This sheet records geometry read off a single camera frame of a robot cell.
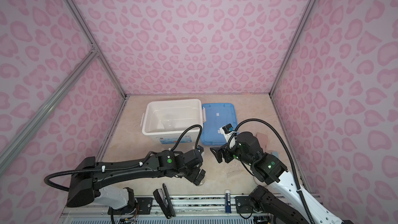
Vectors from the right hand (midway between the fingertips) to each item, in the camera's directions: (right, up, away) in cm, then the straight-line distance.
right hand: (218, 144), depth 69 cm
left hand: (-9, -14, +5) cm, 17 cm away
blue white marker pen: (+5, -28, +5) cm, 29 cm away
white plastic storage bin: (-30, +8, +28) cm, 42 cm away
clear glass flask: (-7, -15, -3) cm, 17 cm away
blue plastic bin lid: (+2, +10, +38) cm, 40 cm away
